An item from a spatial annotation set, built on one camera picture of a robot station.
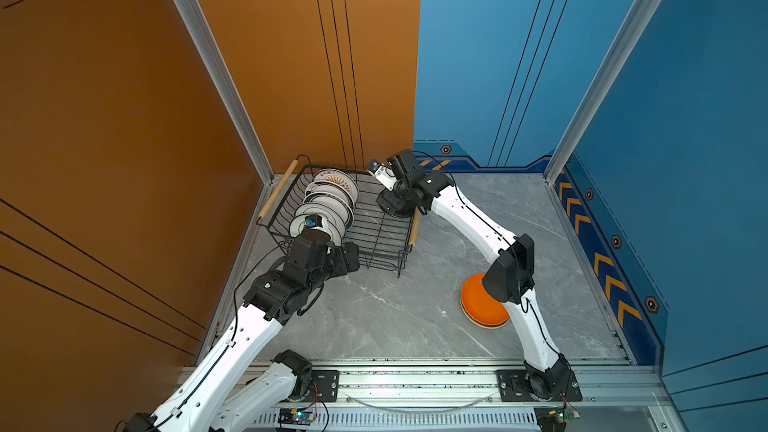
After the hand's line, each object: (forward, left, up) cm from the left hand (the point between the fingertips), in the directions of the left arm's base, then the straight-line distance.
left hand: (346, 249), depth 74 cm
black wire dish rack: (+25, +3, -12) cm, 28 cm away
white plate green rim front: (+12, +6, -12) cm, 18 cm away
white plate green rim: (+18, +8, -7) cm, 21 cm away
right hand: (+23, -10, -1) cm, 25 cm away
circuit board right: (-32, -50, -22) cm, 64 cm away
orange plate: (-8, -36, -18) cm, 41 cm away
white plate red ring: (+28, +10, -7) cm, 30 cm away
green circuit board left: (-32, +12, -23) cm, 42 cm away
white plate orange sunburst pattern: (+34, +7, -8) cm, 36 cm away
